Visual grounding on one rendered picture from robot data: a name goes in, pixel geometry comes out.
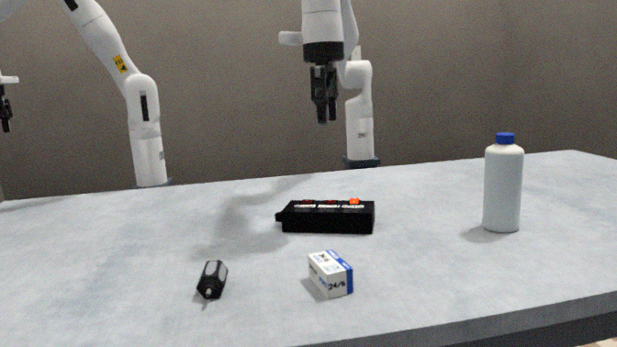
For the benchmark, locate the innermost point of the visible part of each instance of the black power strip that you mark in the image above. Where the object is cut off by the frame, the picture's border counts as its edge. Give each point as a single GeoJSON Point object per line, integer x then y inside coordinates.
{"type": "Point", "coordinates": [328, 216]}

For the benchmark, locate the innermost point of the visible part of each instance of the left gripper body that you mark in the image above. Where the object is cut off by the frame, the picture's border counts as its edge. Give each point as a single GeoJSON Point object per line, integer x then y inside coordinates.
{"type": "Point", "coordinates": [324, 53]}

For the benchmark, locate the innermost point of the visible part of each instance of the white bottle with blue cap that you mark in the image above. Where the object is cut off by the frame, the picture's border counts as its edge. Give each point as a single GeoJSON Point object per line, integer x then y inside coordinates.
{"type": "Point", "coordinates": [503, 185]}

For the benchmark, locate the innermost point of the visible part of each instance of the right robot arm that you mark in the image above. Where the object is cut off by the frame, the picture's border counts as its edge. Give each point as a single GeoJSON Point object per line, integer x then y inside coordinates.
{"type": "Point", "coordinates": [138, 89]}

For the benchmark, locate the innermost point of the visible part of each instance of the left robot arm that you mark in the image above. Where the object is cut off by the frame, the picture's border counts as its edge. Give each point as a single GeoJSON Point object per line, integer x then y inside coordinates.
{"type": "Point", "coordinates": [333, 20]}

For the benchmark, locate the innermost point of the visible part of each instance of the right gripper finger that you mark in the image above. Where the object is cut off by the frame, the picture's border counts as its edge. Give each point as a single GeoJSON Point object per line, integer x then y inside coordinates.
{"type": "Point", "coordinates": [4, 116]}

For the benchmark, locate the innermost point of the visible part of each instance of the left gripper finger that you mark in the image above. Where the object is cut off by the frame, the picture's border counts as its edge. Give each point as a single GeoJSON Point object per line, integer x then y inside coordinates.
{"type": "Point", "coordinates": [318, 79]}
{"type": "Point", "coordinates": [332, 98]}

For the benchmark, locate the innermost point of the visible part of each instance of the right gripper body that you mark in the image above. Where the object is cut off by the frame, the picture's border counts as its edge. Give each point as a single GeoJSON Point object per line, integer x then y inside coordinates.
{"type": "Point", "coordinates": [2, 92]}

